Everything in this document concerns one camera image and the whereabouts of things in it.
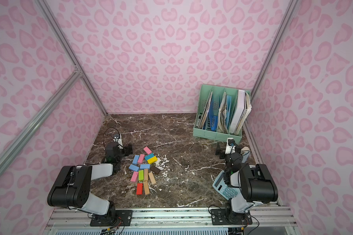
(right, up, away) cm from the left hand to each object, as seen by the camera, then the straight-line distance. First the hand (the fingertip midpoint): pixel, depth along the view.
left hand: (122, 141), depth 94 cm
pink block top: (+15, -6, +4) cm, 17 cm away
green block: (+14, -19, -8) cm, 25 cm away
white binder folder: (+73, +21, -7) cm, 77 cm away
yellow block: (+20, -12, -1) cm, 23 cm away
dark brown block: (+22, -17, -4) cm, 28 cm away
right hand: (+65, +1, -5) cm, 65 cm away
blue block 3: (+15, -15, -4) cm, 22 cm away
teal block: (+17, -10, +1) cm, 20 cm away
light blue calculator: (+63, -26, -14) cm, 70 cm away
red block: (+14, -25, -12) cm, 31 cm away
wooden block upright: (+17, -18, -8) cm, 26 cm away
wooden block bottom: (+18, -25, -11) cm, 33 cm away
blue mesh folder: (+60, +14, +4) cm, 62 cm away
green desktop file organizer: (+63, +19, -4) cm, 66 cm away
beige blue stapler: (+79, -6, -1) cm, 79 cm away
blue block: (+9, -11, -1) cm, 14 cm away
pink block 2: (+10, -19, -8) cm, 23 cm away
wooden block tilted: (+20, -20, -8) cm, 30 cm away
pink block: (+12, -11, -1) cm, 16 cm away
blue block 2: (+9, -15, -4) cm, 18 cm away
